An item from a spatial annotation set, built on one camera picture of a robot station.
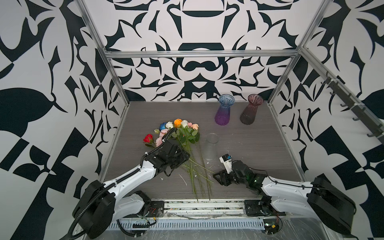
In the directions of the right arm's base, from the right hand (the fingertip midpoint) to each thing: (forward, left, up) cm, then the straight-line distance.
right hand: (216, 174), depth 83 cm
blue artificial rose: (+31, +33, +4) cm, 45 cm away
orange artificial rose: (+34, +23, +4) cm, 41 cm away
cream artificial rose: (+31, +18, +7) cm, 37 cm away
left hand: (+8, +14, +8) cm, 18 cm away
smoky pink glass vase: (+37, -24, +7) cm, 44 cm away
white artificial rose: (+29, +27, +7) cm, 41 cm away
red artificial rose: (+21, +41, +2) cm, 46 cm away
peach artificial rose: (+32, +11, +2) cm, 34 cm away
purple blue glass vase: (+38, -7, +3) cm, 39 cm away
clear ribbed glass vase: (+11, +3, +11) cm, 16 cm away
